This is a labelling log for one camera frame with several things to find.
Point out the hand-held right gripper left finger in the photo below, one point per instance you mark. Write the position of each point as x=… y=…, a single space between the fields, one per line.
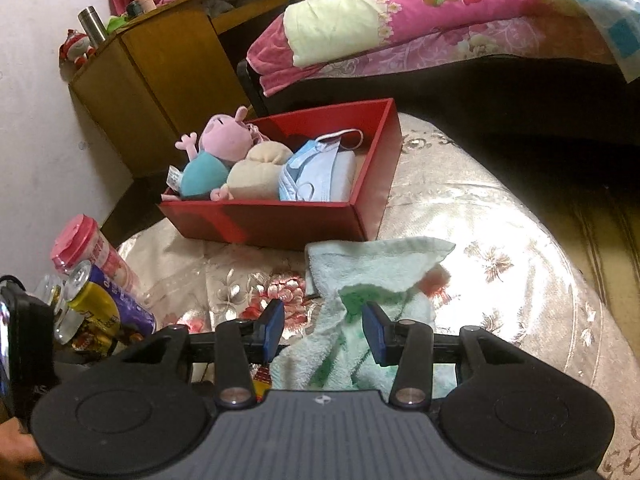
x=272 y=332

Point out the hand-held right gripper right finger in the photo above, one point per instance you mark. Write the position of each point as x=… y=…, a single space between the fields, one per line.
x=375 y=332

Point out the light green towel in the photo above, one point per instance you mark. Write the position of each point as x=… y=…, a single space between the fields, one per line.
x=350 y=270

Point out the red cardboard box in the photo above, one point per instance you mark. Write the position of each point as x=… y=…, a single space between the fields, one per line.
x=280 y=222

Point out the beige plush toy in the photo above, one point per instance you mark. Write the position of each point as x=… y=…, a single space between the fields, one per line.
x=255 y=175

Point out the pale grey face mask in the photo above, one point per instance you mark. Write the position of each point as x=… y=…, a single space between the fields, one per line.
x=344 y=172

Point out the blue face mask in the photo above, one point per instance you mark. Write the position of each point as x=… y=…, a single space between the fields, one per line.
x=307 y=172

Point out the pink pig plush toy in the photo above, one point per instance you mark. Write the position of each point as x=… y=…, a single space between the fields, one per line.
x=225 y=132

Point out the person's left hand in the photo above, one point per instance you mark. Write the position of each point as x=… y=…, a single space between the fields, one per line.
x=17 y=447

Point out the red snack packet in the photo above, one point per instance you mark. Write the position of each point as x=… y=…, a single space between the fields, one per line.
x=95 y=342

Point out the gold drink can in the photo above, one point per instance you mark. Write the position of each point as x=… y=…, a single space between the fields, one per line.
x=92 y=307

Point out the purple drink can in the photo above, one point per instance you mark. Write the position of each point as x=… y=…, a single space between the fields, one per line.
x=125 y=302

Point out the pink lidded plastic cup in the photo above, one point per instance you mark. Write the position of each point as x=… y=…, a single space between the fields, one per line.
x=95 y=255

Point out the wooden desk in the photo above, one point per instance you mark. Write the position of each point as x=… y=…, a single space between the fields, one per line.
x=150 y=75

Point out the red santa doll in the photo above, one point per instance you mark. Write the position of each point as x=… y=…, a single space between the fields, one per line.
x=77 y=50

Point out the pink floral quilt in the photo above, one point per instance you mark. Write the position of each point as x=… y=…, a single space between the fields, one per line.
x=425 y=15

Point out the grey cloth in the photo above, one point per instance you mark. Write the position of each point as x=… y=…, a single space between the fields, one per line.
x=225 y=5

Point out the steel thermos flask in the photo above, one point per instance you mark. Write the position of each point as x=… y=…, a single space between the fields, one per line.
x=92 y=25

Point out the green plush toy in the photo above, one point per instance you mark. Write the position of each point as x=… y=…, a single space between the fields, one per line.
x=116 y=22

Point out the dark cup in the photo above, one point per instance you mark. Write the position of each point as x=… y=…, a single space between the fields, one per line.
x=133 y=9

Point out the blue checked plastic sheet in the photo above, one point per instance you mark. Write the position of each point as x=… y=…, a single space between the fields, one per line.
x=615 y=20

